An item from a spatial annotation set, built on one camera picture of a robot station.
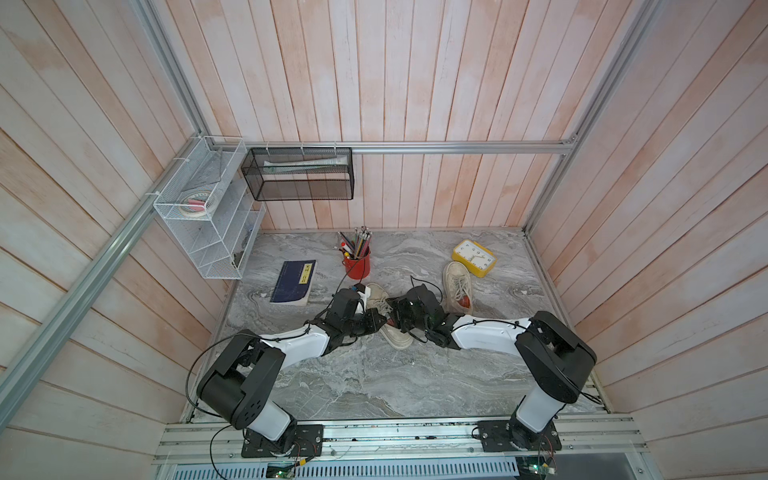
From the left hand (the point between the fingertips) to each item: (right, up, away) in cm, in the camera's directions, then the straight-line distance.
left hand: (386, 323), depth 88 cm
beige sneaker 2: (+23, +10, +6) cm, 26 cm away
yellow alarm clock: (+33, +20, +20) cm, 44 cm away
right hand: (-1, +7, +1) cm, 7 cm away
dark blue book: (-32, +11, +16) cm, 38 cm away
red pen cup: (-9, +16, +16) cm, 25 cm away
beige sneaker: (-3, +6, +6) cm, 9 cm away
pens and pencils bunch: (-9, +24, +10) cm, 27 cm away
